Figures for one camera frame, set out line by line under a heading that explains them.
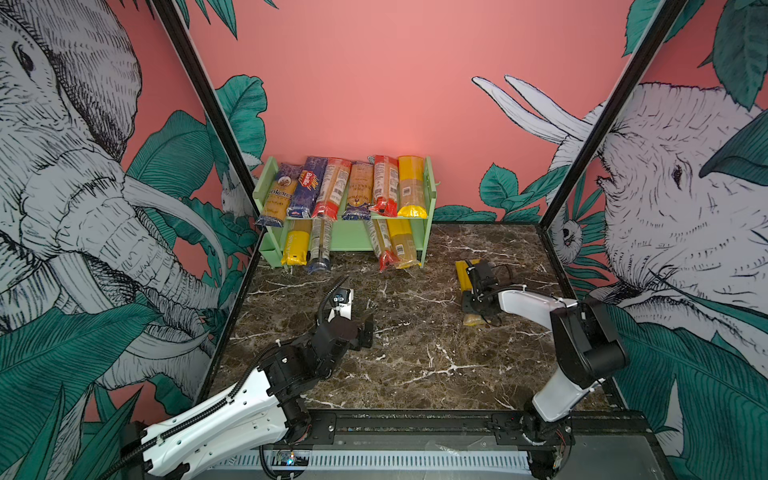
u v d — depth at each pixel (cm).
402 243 94
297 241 95
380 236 93
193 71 79
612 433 75
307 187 88
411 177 93
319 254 90
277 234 98
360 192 87
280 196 86
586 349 47
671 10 68
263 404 47
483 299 70
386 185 88
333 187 87
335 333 52
